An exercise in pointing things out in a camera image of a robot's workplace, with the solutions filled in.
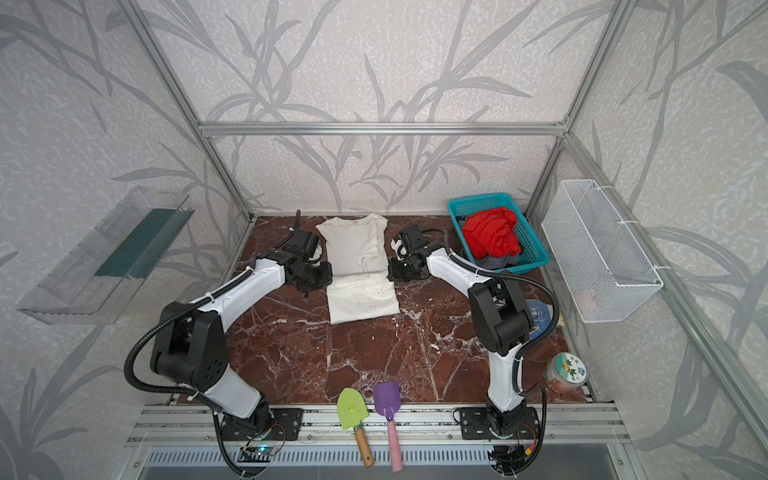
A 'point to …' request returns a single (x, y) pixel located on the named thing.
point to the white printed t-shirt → (359, 284)
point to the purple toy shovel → (387, 401)
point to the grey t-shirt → (498, 262)
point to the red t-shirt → (492, 233)
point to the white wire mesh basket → (603, 266)
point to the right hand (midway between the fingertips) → (390, 267)
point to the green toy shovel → (353, 412)
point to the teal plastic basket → (533, 252)
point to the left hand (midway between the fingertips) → (336, 271)
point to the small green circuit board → (255, 454)
